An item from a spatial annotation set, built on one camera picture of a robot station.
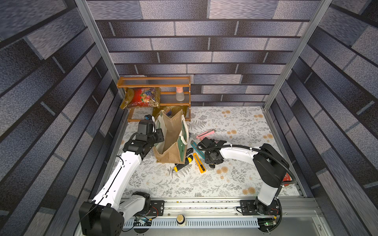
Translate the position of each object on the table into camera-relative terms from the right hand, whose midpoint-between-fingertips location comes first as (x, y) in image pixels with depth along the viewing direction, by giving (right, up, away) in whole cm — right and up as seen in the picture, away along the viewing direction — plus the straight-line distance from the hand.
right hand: (209, 159), depth 92 cm
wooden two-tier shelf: (-19, +49, +4) cm, 53 cm away
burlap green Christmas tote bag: (-20, +10, -18) cm, 29 cm away
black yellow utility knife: (-13, +1, -2) cm, 13 cm away
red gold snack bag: (-45, +41, +6) cm, 61 cm away
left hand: (-28, +19, -13) cm, 36 cm away
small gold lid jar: (-16, -16, -33) cm, 40 cm away
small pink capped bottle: (-20, +44, +10) cm, 49 cm away
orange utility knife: (-5, -3, -4) cm, 8 cm away
